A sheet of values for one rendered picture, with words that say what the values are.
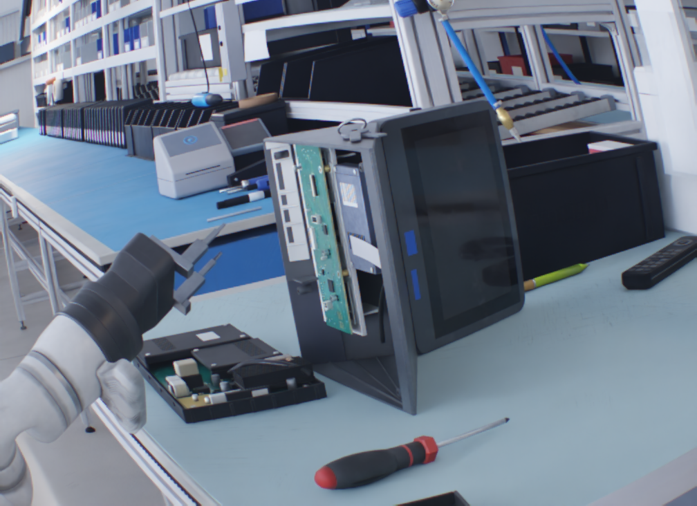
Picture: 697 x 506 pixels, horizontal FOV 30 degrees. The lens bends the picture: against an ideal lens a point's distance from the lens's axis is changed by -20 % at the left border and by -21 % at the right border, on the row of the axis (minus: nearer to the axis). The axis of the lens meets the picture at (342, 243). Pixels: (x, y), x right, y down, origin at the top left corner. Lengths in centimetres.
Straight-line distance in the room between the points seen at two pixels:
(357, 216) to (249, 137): 220
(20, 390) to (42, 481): 337
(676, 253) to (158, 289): 58
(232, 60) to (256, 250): 112
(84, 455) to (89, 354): 361
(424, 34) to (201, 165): 70
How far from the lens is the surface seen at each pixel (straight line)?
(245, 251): 290
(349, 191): 127
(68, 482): 448
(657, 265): 148
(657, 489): 50
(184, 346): 147
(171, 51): 502
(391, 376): 132
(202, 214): 306
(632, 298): 144
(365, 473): 103
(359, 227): 127
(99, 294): 120
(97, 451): 483
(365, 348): 141
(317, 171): 131
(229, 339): 147
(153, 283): 121
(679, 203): 170
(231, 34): 394
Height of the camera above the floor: 134
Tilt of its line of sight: 10 degrees down
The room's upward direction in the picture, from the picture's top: 10 degrees counter-clockwise
